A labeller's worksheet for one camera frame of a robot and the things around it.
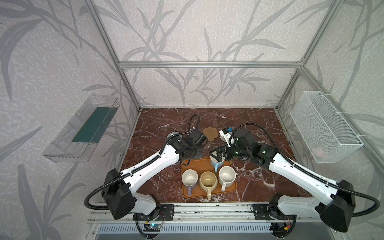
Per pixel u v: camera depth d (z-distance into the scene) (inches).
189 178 32.7
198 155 27.3
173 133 22.7
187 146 21.2
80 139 24.8
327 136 24.3
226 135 26.3
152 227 27.9
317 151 28.6
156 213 25.6
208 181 32.5
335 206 14.9
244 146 22.7
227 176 33.2
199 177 30.3
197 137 23.1
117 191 15.3
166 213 29.0
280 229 29.6
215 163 31.8
